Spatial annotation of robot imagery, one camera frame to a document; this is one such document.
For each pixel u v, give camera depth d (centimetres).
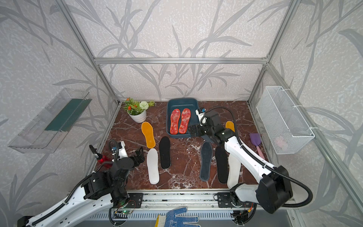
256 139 96
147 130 102
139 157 66
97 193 49
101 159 79
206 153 91
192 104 117
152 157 89
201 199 75
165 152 91
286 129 62
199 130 70
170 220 68
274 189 40
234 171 83
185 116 108
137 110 99
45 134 64
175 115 108
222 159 89
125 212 71
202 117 69
